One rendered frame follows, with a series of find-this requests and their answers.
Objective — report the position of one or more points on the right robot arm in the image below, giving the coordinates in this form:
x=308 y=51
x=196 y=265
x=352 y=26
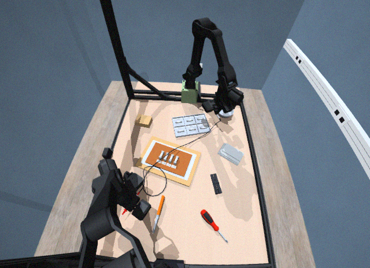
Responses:
x=109 y=190

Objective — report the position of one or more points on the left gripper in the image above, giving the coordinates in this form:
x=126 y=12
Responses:
x=208 y=107

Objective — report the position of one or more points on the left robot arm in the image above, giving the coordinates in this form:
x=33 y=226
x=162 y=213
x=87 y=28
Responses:
x=226 y=73

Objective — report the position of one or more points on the tan rectangular block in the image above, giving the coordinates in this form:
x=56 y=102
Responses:
x=143 y=121

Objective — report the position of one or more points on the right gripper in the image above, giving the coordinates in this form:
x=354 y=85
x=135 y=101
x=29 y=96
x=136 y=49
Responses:
x=141 y=209

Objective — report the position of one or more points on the red and black screwdriver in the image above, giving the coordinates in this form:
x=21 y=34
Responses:
x=206 y=216

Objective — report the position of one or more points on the grey round shallow dish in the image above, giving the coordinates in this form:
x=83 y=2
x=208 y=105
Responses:
x=226 y=115

